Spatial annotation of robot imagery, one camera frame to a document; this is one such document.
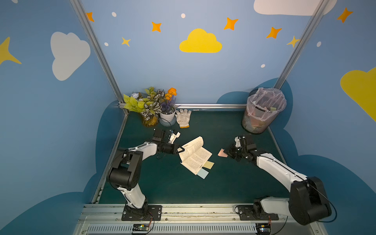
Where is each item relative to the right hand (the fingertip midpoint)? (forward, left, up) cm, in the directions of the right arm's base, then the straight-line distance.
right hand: (225, 148), depth 88 cm
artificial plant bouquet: (+20, +48, +16) cm, 54 cm away
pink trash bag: (+36, -31, +6) cm, 48 cm away
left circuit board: (-42, +44, -11) cm, 61 cm away
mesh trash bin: (+20, -25, -3) cm, 32 cm away
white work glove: (+33, +29, -11) cm, 46 cm away
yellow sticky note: (-7, +9, -9) cm, 15 cm away
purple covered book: (-1, +19, -10) cm, 21 cm away
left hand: (0, +26, -3) cm, 26 cm away
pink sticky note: (-2, +2, -3) cm, 4 cm away
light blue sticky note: (-13, +13, -10) cm, 21 cm away
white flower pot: (+26, +40, -6) cm, 48 cm away
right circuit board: (-38, -18, -12) cm, 44 cm away
